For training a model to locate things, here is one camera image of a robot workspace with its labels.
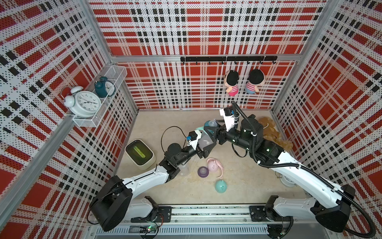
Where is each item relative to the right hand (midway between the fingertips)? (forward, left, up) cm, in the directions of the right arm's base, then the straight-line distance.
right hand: (211, 126), depth 64 cm
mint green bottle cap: (-16, -6, -32) cm, 36 cm away
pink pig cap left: (-5, -2, -32) cm, 33 cm away
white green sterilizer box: (+3, +42, -31) cm, 52 cm away
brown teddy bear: (+16, -42, -30) cm, 54 cm away
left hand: (+1, -1, -10) cm, 10 cm away
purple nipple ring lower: (-7, +4, -35) cm, 36 cm away
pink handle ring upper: (-4, -6, -32) cm, 33 cm away
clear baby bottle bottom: (-1, +3, -10) cm, 10 cm away
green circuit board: (-35, +29, -35) cm, 57 cm away
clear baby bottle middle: (-7, +14, -32) cm, 36 cm away
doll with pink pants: (+42, -15, -8) cm, 46 cm away
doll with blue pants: (+43, -31, -4) cm, 53 cm away
